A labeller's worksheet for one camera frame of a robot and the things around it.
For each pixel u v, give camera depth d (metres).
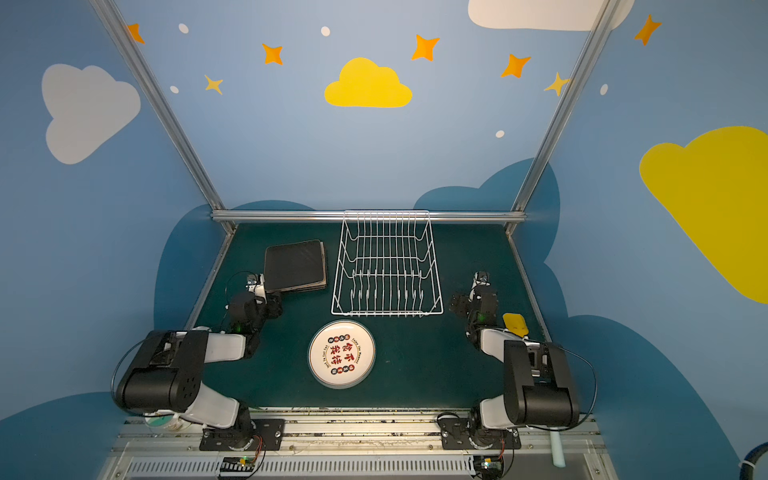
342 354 0.86
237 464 0.73
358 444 0.73
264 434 0.74
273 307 0.86
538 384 0.45
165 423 0.69
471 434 0.69
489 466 0.73
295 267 1.05
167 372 0.46
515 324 0.93
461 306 0.86
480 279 0.82
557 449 0.72
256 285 0.81
